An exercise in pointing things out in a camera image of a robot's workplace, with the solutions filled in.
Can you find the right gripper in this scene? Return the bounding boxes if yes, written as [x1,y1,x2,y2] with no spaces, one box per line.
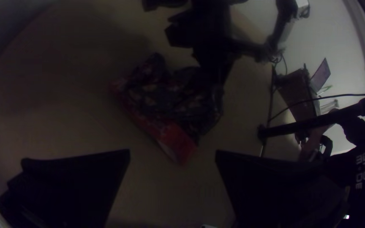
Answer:
[165,0,243,85]

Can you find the open laptop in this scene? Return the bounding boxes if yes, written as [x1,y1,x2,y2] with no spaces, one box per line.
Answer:
[310,58,332,92]

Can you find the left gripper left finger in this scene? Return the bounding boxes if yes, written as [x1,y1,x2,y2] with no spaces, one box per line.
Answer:
[0,149,131,228]

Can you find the black cable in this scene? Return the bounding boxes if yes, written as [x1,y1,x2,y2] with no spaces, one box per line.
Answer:
[266,91,365,124]
[260,62,279,157]

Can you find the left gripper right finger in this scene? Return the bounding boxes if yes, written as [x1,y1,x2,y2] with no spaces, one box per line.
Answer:
[215,150,349,228]

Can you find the person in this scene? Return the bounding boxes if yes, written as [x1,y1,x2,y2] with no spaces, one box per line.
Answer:
[298,108,365,228]

